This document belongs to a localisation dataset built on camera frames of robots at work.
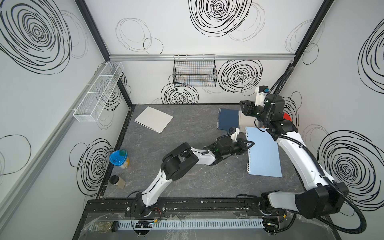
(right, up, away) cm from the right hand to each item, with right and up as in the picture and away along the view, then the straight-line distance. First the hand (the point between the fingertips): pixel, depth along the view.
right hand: (245, 102), depth 74 cm
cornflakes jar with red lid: (+38, -7, +27) cm, 47 cm away
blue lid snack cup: (-66, -30, +7) cm, 73 cm away
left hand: (+7, -23, +4) cm, 24 cm away
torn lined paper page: (-56, -9, +38) cm, 68 cm away
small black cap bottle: (-64, -40, 0) cm, 75 cm away
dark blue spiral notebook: (-1, -8, +38) cm, 39 cm away
